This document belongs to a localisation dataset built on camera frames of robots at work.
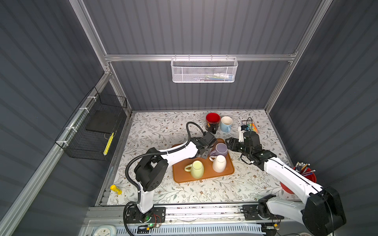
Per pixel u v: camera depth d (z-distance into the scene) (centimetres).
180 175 87
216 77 91
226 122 108
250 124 112
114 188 75
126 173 46
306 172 74
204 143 69
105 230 68
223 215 75
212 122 102
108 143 69
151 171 49
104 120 78
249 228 71
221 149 91
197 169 79
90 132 73
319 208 40
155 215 72
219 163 83
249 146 64
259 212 72
